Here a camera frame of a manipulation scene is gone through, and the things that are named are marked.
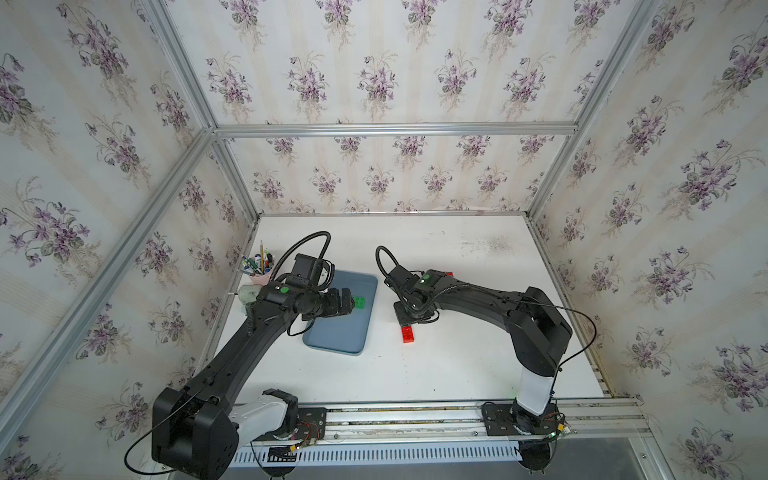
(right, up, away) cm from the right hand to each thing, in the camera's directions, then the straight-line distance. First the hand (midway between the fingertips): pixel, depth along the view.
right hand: (409, 318), depth 88 cm
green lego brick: (-16, +4, +5) cm, 17 cm away
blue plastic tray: (-20, -5, 0) cm, 20 cm away
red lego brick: (-1, -5, -1) cm, 5 cm away
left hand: (-19, +5, -8) cm, 21 cm away
